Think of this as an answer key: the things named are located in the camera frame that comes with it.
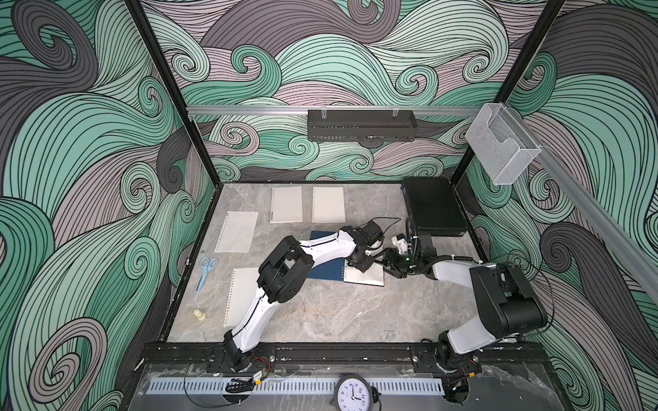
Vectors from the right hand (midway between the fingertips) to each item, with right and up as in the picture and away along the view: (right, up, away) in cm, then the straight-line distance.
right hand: (373, 264), depth 90 cm
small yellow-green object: (-57, -14, -11) cm, 60 cm away
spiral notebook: (-16, +21, +21) cm, 34 cm away
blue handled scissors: (-61, -1, +2) cm, 61 cm away
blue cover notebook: (-12, -2, 0) cm, 12 cm away
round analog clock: (-10, -28, -24) cm, 38 cm away
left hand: (-4, -2, +3) cm, 5 cm away
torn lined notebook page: (-54, +10, +14) cm, 57 cm away
